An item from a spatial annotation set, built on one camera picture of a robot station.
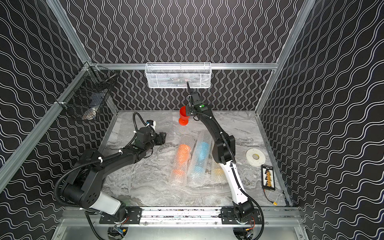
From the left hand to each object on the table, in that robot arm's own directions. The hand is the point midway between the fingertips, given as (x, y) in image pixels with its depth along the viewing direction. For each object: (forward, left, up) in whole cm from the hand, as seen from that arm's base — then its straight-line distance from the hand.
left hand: (161, 131), depth 90 cm
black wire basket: (+16, +48, +11) cm, 52 cm away
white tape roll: (-6, -59, -14) cm, 61 cm away
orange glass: (-23, -13, -7) cm, 27 cm away
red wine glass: (+17, -11, -7) cm, 22 cm away
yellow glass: (-22, -34, -7) cm, 41 cm away
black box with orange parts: (-19, -63, -13) cm, 67 cm away
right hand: (+20, -16, 0) cm, 26 cm away
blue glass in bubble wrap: (-21, -24, -8) cm, 32 cm away
